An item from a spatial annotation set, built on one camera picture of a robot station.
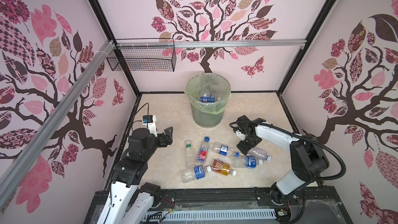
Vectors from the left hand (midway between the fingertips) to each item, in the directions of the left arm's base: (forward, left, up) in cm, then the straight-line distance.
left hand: (165, 131), depth 70 cm
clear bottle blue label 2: (+31, -20, -7) cm, 38 cm away
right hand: (+3, -45, -21) cm, 49 cm away
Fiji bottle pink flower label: (-2, -18, -20) cm, 27 cm away
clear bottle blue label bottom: (-14, -16, -18) cm, 28 cm away
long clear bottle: (-3, -50, -21) cm, 54 cm away
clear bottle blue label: (+31, -23, -11) cm, 40 cm away
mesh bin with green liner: (+16, -21, -9) cm, 28 cm away
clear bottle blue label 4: (-7, -40, -22) cm, 46 cm away
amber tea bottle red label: (-11, -28, -19) cm, 36 cm away
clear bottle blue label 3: (-1, -30, -20) cm, 36 cm away
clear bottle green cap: (-2, -10, -24) cm, 26 cm away
